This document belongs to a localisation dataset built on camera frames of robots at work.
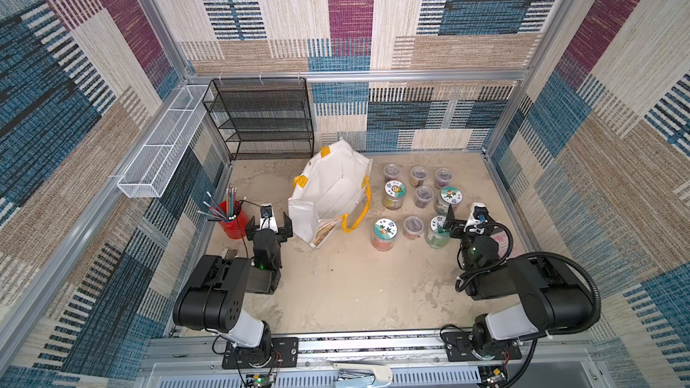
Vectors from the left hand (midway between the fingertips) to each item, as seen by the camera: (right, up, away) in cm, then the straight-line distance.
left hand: (270, 215), depth 91 cm
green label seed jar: (+42, +7, +6) cm, 43 cm away
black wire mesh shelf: (-7, +37, +18) cm, 41 cm away
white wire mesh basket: (-26, +13, -20) cm, 36 cm away
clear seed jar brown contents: (+48, -4, +1) cm, 48 cm away
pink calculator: (+78, -9, +2) cm, 79 cm away
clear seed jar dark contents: (+63, +13, +14) cm, 65 cm away
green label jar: (+62, +6, +6) cm, 62 cm away
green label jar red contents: (+38, -6, -4) cm, 38 cm away
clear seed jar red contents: (+53, +14, +15) cm, 57 cm away
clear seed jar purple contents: (+53, +6, +9) cm, 54 cm away
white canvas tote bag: (+18, +7, +15) cm, 24 cm away
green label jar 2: (+55, -6, -2) cm, 55 cm away
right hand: (+65, +2, -3) cm, 65 cm away
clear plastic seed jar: (+43, +15, +18) cm, 49 cm away
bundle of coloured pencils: (-14, +2, +2) cm, 14 cm away
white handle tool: (+34, -36, -23) cm, 55 cm away
